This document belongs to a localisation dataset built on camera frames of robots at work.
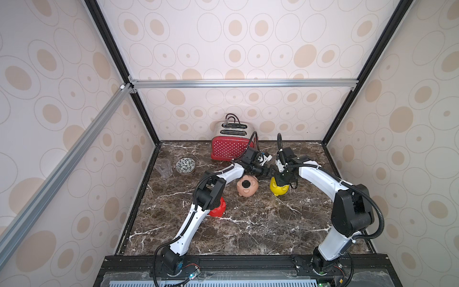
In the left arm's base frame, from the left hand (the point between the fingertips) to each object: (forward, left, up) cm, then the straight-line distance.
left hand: (281, 176), depth 92 cm
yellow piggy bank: (-7, +3, -1) cm, 8 cm away
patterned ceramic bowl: (+12, +54, -8) cm, 56 cm away
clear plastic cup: (+10, +65, -6) cm, 66 cm away
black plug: (-4, +18, -1) cm, 19 cm away
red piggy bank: (-18, +31, -3) cm, 36 cm away
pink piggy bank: (-8, +16, -1) cm, 18 cm away
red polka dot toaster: (+19, +26, +8) cm, 33 cm away
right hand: (-2, -3, -1) cm, 4 cm away
